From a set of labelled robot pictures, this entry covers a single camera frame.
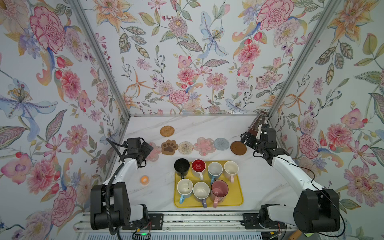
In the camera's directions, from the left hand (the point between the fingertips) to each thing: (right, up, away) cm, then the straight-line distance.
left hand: (149, 149), depth 91 cm
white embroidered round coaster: (+22, 0, +10) cm, 24 cm away
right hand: (+58, +8, -4) cm, 59 cm away
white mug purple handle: (+31, -21, -8) cm, 39 cm away
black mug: (+20, -9, -4) cm, 22 cm away
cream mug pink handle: (+49, -11, -3) cm, 50 cm away
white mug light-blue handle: (+22, -20, -7) cm, 31 cm away
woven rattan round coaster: (+8, +11, +20) cm, 24 cm away
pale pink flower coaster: (+1, -5, +7) cm, 9 cm away
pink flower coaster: (+35, +1, +13) cm, 37 cm away
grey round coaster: (+47, +3, +13) cm, 48 cm away
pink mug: (+41, -21, -9) cm, 47 cm away
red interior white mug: (+30, -10, +1) cm, 32 cm away
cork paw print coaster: (+10, 0, +12) cm, 16 cm away
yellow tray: (+26, -19, -16) cm, 36 cm away
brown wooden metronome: (+70, +19, +7) cm, 73 cm away
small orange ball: (-2, -17, -3) cm, 18 cm away
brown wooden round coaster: (+57, 0, +10) cm, 58 cm away
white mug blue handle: (+39, -11, -3) cm, 41 cm away
